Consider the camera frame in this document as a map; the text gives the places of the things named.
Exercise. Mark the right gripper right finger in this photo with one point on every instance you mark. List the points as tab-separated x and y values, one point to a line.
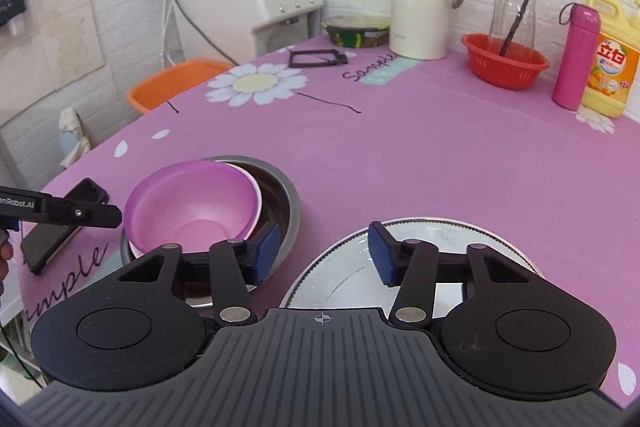
411	265

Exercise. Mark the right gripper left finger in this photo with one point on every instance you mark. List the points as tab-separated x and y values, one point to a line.
235	265

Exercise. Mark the purple plastic bowl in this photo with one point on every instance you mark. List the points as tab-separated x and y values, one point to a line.
192	204

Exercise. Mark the stainless steel bowl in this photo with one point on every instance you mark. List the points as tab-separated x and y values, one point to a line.
192	203

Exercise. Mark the person's left hand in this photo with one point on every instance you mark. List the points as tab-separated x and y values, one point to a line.
6	254

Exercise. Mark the black smartphone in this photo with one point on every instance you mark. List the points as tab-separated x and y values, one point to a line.
41	244

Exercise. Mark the orange plastic stool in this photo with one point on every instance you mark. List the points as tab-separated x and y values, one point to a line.
170	82

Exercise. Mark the red plastic basket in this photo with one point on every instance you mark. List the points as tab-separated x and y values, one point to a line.
517	71

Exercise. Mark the pink thermos bottle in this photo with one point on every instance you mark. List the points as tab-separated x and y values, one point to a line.
584	25

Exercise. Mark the instant noodle bowl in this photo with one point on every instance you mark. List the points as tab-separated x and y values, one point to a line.
357	31

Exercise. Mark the black stirring stick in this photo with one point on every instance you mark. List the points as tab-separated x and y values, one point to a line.
517	26

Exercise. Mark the yellow detergent bottle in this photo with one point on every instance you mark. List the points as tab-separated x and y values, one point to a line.
615	63

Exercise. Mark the glass carafe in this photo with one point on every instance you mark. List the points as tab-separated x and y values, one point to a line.
494	40

